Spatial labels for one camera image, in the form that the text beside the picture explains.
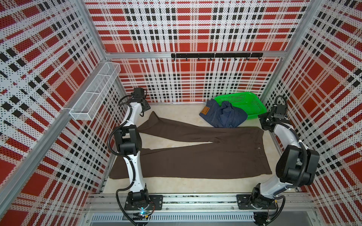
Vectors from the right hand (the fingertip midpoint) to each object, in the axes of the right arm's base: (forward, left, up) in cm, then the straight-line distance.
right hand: (261, 116), depth 90 cm
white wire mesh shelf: (+6, +114, +5) cm, 114 cm away
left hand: (+11, +79, -2) cm, 79 cm away
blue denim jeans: (+5, +22, -6) cm, 24 cm away
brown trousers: (-15, +20, -20) cm, 32 cm away
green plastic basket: (+29, -3, -15) cm, 32 cm away
